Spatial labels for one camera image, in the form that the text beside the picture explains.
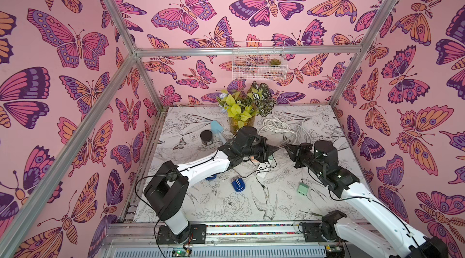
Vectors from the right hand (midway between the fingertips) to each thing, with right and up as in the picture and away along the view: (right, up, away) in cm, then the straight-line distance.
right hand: (286, 141), depth 76 cm
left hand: (-1, -2, -1) cm, 3 cm away
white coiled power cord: (+3, +6, +33) cm, 34 cm away
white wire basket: (-9, +41, +21) cm, 47 cm away
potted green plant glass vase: (-19, +14, +10) cm, 25 cm away
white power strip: (-8, -14, +14) cm, 22 cm away
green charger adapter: (+10, -23, +8) cm, 27 cm away
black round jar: (-38, -1, +26) cm, 46 cm away
